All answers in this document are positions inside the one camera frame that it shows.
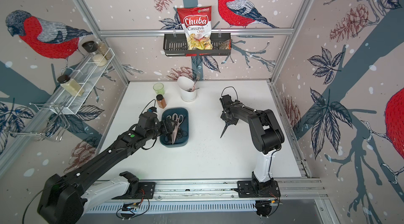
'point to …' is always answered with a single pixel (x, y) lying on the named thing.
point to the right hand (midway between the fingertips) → (227, 119)
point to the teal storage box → (166, 139)
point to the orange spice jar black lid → (161, 101)
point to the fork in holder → (194, 84)
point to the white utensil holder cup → (188, 89)
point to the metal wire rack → (45, 120)
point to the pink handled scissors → (178, 119)
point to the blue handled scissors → (226, 124)
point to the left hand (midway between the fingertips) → (173, 121)
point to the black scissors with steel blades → (180, 133)
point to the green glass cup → (159, 88)
